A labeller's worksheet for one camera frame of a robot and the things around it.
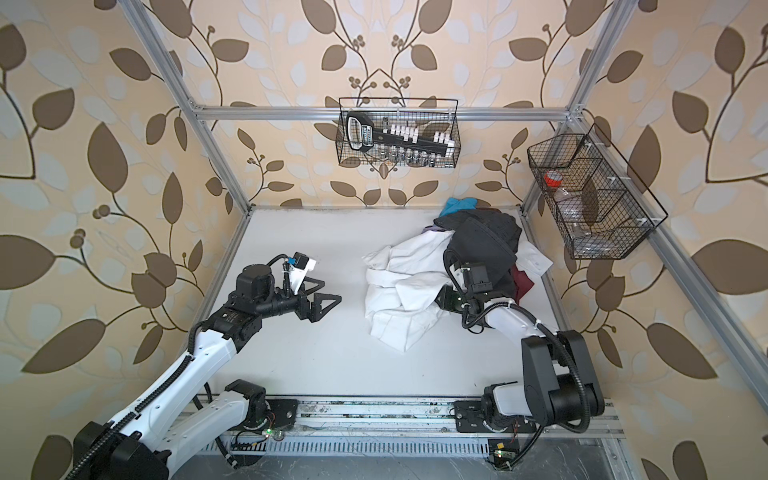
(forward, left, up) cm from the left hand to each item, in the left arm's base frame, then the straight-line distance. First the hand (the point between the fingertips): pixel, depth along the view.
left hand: (332, 290), depth 75 cm
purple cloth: (+39, -29, -20) cm, 53 cm away
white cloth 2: (+25, -63, -19) cm, 71 cm away
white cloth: (+8, -18, -10) cm, 22 cm away
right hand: (+6, -30, -16) cm, 34 cm away
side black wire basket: (+19, -68, +13) cm, 72 cm away
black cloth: (+24, -44, -7) cm, 51 cm away
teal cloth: (+48, -38, -16) cm, 63 cm away
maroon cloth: (+15, -58, -19) cm, 63 cm away
